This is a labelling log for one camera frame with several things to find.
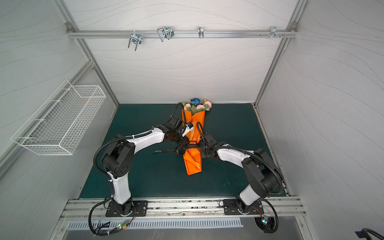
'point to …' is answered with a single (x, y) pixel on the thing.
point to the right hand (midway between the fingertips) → (208, 145)
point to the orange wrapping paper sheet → (192, 157)
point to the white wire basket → (60, 124)
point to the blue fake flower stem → (195, 101)
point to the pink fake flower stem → (206, 105)
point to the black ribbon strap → (179, 150)
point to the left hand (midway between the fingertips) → (189, 138)
